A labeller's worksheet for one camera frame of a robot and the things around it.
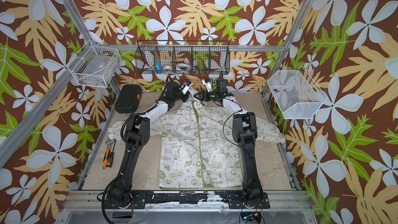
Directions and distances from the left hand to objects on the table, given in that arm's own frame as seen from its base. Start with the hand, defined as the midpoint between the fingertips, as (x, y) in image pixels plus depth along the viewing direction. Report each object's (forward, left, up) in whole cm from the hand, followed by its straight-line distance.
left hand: (189, 86), depth 104 cm
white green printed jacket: (-36, -5, -14) cm, 39 cm away
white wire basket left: (-5, +53, +19) cm, 56 cm away
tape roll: (+3, +14, +13) cm, 19 cm away
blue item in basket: (+1, +18, +15) cm, 24 cm away
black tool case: (-4, +44, -9) cm, 45 cm away
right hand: (-7, -5, -1) cm, 9 cm away
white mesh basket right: (-19, -59, +12) cm, 63 cm away
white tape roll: (+5, +4, +12) cm, 14 cm away
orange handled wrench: (-36, +49, -14) cm, 62 cm away
